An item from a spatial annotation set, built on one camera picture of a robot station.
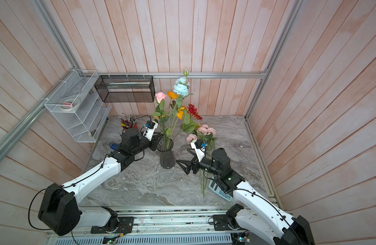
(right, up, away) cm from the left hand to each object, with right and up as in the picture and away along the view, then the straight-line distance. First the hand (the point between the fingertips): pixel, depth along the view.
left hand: (161, 135), depth 80 cm
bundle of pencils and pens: (-23, +9, +16) cm, 29 cm away
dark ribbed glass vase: (+2, -14, +6) cm, 15 cm away
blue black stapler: (-36, -8, +21) cm, 42 cm away
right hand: (+12, -9, -9) cm, 18 cm away
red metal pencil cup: (-22, +6, +19) cm, 30 cm away
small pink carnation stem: (+29, 0, +24) cm, 38 cm away
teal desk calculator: (+29, -28, +3) cm, 40 cm away
